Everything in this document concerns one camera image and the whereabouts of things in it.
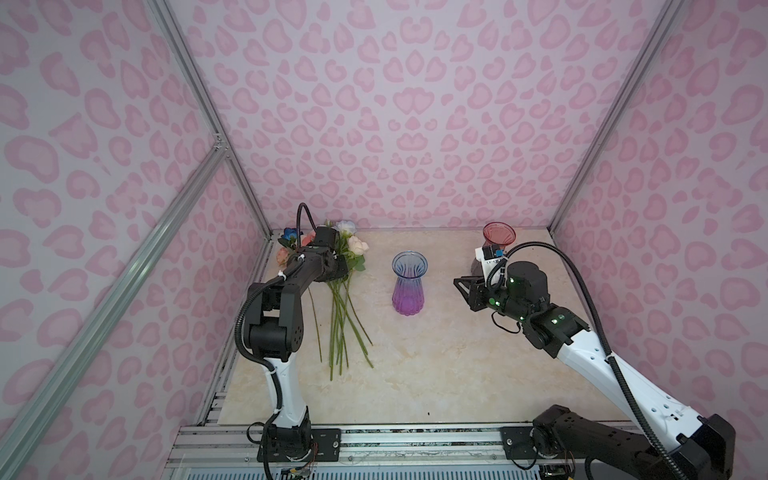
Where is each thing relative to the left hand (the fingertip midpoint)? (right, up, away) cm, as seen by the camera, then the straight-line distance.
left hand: (342, 266), depth 100 cm
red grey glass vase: (+49, +11, -5) cm, 51 cm away
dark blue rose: (-20, +11, +7) cm, 24 cm away
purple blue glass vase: (+22, 0, -12) cm, 25 cm away
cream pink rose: (+5, +7, +4) cm, 9 cm away
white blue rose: (0, +15, +10) cm, 18 cm away
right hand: (+33, -2, -27) cm, 43 cm away
